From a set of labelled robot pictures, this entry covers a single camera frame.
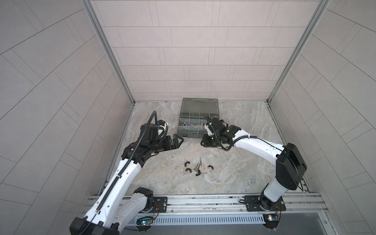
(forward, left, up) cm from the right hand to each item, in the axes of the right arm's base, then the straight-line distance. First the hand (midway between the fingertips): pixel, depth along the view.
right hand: (201, 145), depth 82 cm
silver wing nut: (+22, +10, -7) cm, 25 cm away
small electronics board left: (-33, +27, -6) cm, 43 cm away
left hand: (-2, +11, +11) cm, 15 cm away
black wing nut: (-6, +9, -9) cm, 14 cm away
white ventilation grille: (-34, -13, -11) cm, 38 cm away
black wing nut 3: (-9, +8, -10) cm, 16 cm away
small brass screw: (-4, +1, -9) cm, 10 cm away
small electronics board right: (-35, -30, -12) cm, 48 cm away
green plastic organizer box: (+28, +2, -3) cm, 28 cm away
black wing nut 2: (-9, -3, -9) cm, 13 cm away
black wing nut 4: (-12, +2, -9) cm, 16 cm away
